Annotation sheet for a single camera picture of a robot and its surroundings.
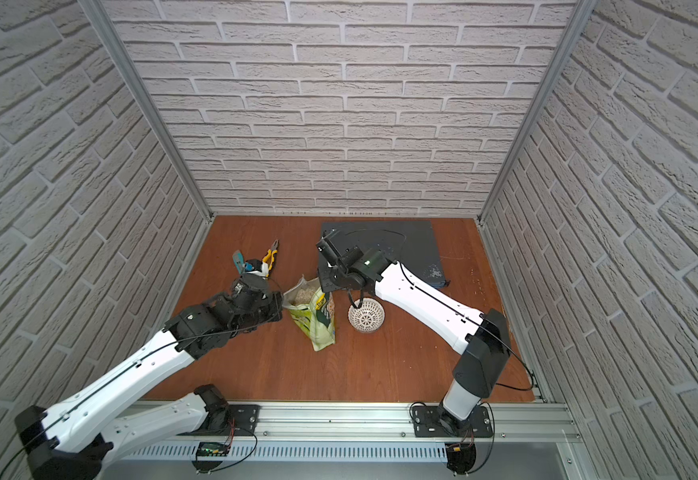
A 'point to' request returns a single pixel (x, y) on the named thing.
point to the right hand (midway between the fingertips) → (320, 280)
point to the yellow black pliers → (270, 256)
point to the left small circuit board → (212, 449)
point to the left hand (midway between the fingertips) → (282, 290)
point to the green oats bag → (313, 313)
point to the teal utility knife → (239, 260)
